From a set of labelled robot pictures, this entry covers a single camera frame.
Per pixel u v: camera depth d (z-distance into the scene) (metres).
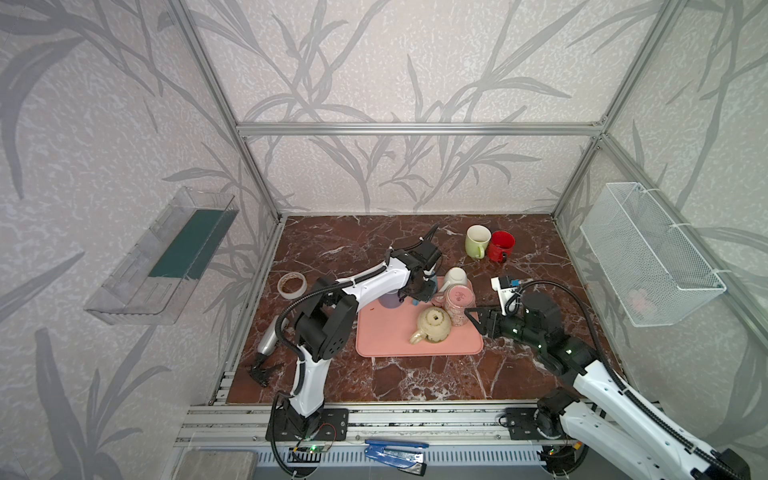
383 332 0.90
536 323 0.58
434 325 0.82
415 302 0.93
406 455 0.68
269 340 0.84
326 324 0.50
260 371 0.81
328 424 0.73
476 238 1.03
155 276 0.64
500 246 1.07
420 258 0.73
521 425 0.73
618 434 0.55
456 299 0.84
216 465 0.66
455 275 0.92
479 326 0.69
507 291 0.68
